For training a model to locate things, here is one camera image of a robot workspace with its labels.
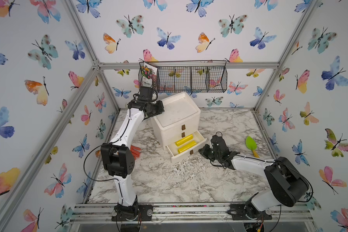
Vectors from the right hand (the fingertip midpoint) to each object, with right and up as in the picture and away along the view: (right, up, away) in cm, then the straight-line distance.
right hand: (198, 148), depth 89 cm
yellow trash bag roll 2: (-8, 0, +8) cm, 11 cm away
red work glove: (-41, -3, +8) cm, 42 cm away
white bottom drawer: (+2, +4, +8) cm, 9 cm away
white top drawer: (-12, +13, -6) cm, 19 cm away
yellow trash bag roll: (-9, +4, +8) cm, 12 cm away
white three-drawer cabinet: (-13, +25, +1) cm, 28 cm away
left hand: (-21, +24, -1) cm, 32 cm away
